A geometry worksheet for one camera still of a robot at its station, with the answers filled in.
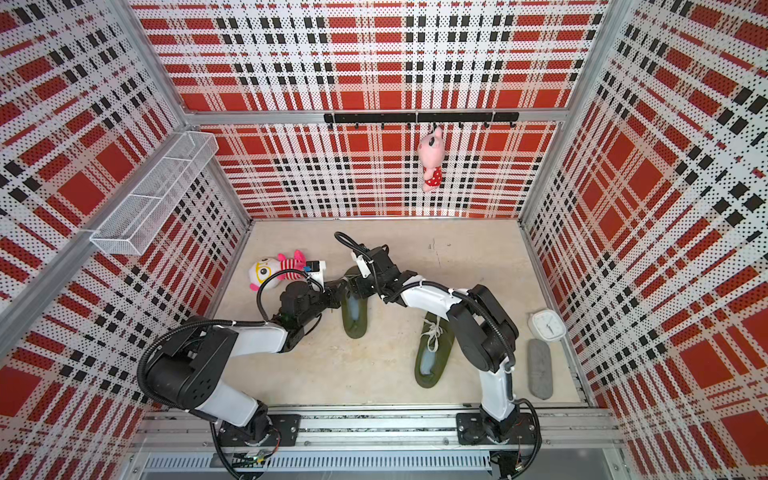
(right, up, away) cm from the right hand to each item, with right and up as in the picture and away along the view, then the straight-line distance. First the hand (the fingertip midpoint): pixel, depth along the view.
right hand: (360, 280), depth 91 cm
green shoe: (+22, -18, -11) cm, 30 cm away
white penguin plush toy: (-32, +4, +5) cm, 33 cm away
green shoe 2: (-2, -9, +2) cm, 10 cm away
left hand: (-3, 0, -1) cm, 3 cm away
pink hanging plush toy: (+22, +40, 0) cm, 46 cm away
